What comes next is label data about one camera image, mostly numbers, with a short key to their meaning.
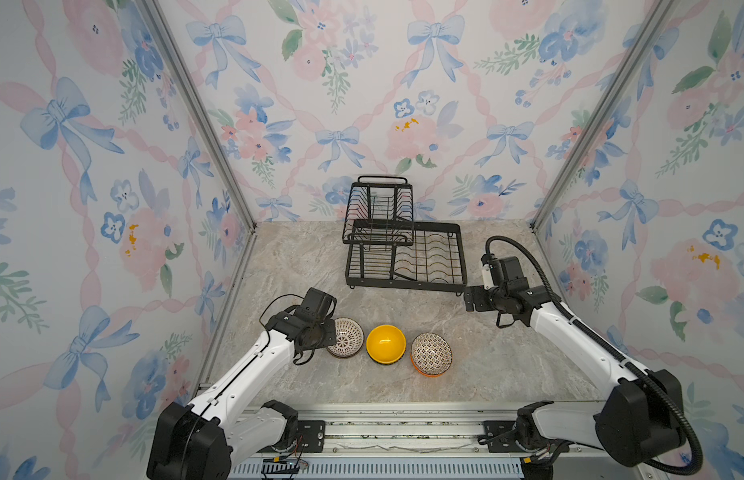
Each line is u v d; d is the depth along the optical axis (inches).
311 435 29.5
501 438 28.7
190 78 31.8
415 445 29.0
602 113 33.9
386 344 33.6
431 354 33.7
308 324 23.1
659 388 15.7
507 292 25.3
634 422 15.8
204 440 15.2
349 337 34.6
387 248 34.6
